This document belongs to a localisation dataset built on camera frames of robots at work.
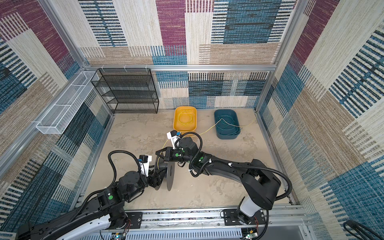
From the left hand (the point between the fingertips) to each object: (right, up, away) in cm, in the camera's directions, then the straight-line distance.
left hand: (163, 166), depth 74 cm
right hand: (-3, +5, -1) cm, 6 cm away
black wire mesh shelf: (-33, +45, +35) cm, 66 cm away
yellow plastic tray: (+9, +25, +37) cm, 46 cm away
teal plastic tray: (+44, +30, +41) cm, 67 cm away
